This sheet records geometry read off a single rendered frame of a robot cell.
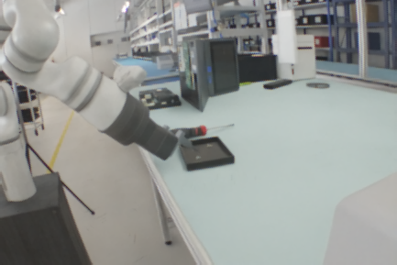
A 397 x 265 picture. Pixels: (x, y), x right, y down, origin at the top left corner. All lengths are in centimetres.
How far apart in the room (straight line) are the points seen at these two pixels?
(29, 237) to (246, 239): 64
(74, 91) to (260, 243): 30
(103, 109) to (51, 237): 50
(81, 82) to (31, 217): 48
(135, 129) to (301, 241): 28
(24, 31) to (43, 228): 56
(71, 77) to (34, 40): 8
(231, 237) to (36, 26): 34
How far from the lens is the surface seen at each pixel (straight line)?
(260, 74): 128
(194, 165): 46
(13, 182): 83
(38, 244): 83
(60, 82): 39
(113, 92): 41
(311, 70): 136
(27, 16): 38
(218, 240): 31
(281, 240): 31
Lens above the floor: 120
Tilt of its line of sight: 15 degrees down
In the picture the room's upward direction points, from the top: 5 degrees counter-clockwise
